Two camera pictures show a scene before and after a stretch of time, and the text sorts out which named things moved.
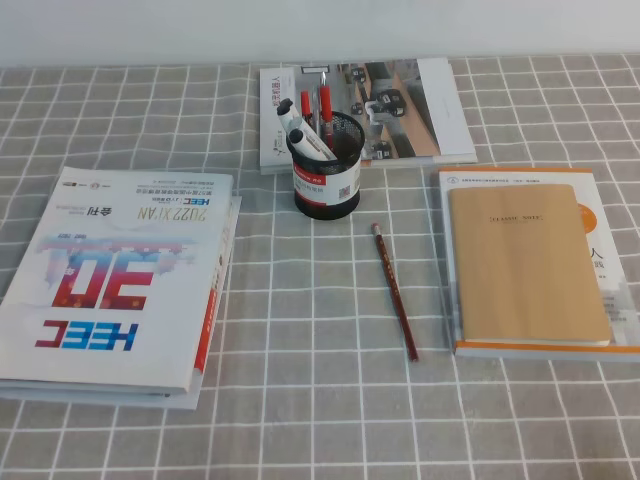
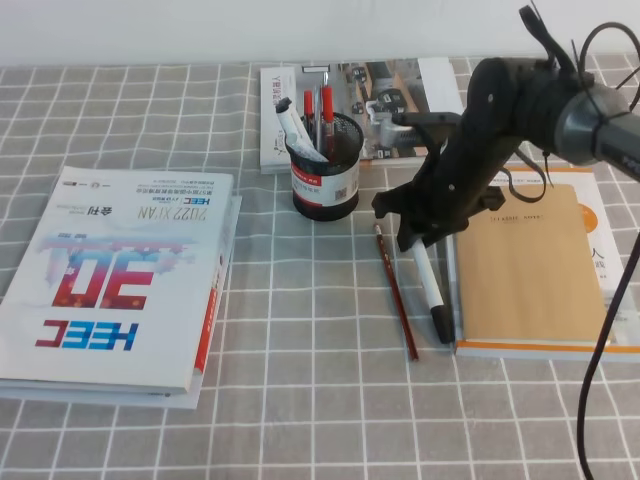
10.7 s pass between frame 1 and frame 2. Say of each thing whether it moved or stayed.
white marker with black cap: moved
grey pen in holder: stayed
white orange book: stayed
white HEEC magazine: stayed
